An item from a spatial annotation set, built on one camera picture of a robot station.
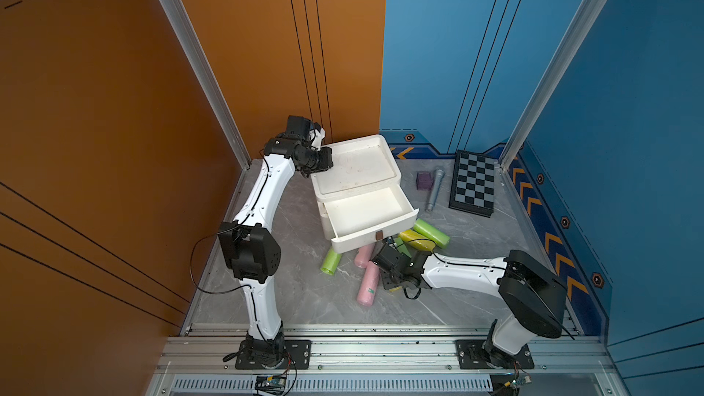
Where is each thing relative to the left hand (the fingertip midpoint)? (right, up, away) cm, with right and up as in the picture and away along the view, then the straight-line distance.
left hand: (333, 160), depth 88 cm
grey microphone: (+40, -6, +24) cm, 47 cm away
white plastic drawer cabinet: (+8, -2, -1) cm, 9 cm away
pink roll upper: (+10, -31, +1) cm, 33 cm away
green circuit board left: (-13, -61, -16) cm, 64 cm away
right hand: (+17, -37, 0) cm, 41 cm away
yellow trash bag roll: (+28, -27, +4) cm, 39 cm away
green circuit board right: (+49, -59, -18) cm, 79 cm away
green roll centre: (+23, -29, +4) cm, 37 cm away
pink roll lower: (+11, -38, -6) cm, 40 cm away
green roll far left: (-1, -33, -1) cm, 33 cm away
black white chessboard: (+52, -10, +18) cm, 56 cm away
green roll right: (+34, -25, +7) cm, 42 cm away
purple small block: (+34, -6, +20) cm, 40 cm away
